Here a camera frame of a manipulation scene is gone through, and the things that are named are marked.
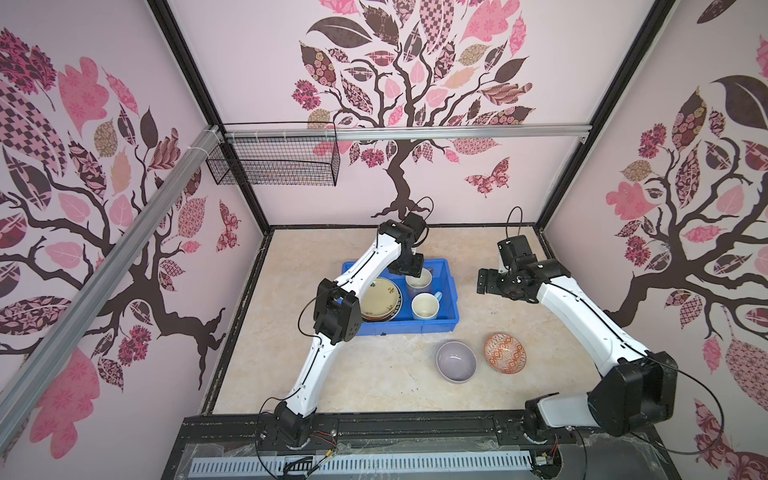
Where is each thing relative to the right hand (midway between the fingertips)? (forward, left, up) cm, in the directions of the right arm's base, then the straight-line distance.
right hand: (493, 282), depth 84 cm
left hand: (+7, +24, -5) cm, 25 cm away
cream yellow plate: (+1, +33, -13) cm, 35 cm away
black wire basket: (+39, +60, +18) cm, 74 cm away
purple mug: (+7, +19, -11) cm, 23 cm away
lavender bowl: (-18, +11, -15) cm, 26 cm away
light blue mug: (-2, +19, -10) cm, 22 cm away
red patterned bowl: (-15, -4, -15) cm, 22 cm away
